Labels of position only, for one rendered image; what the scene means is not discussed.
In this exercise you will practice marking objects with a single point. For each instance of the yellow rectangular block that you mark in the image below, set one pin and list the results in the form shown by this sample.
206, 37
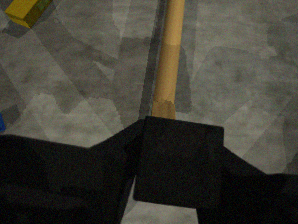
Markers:
26, 12

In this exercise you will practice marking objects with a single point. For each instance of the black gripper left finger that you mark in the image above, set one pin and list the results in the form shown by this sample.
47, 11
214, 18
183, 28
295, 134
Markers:
102, 174

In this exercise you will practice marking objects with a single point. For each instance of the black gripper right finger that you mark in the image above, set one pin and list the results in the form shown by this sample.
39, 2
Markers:
248, 195

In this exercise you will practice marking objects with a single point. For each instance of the tan wooden pole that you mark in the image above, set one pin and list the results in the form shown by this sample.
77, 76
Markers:
180, 162

